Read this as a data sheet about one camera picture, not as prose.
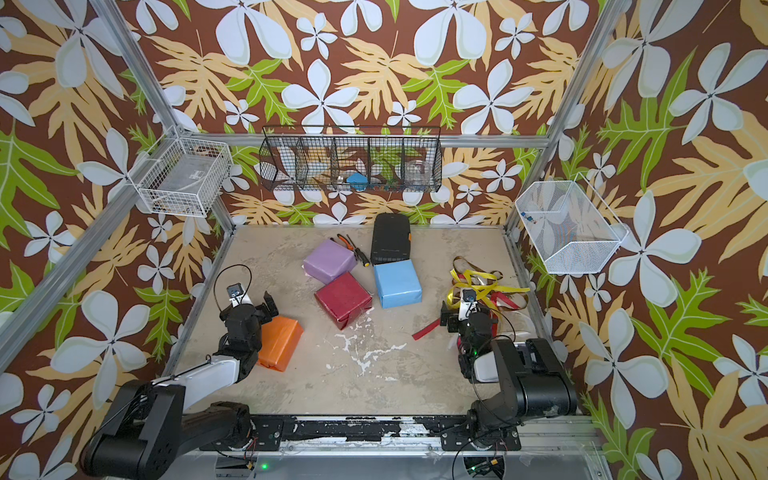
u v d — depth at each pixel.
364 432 0.75
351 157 0.98
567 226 0.86
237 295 0.74
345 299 0.91
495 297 0.97
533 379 0.45
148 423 0.42
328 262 1.01
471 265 1.08
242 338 0.67
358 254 1.10
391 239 1.09
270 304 0.82
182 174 0.85
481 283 1.01
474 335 0.69
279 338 0.83
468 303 0.78
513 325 0.96
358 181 0.97
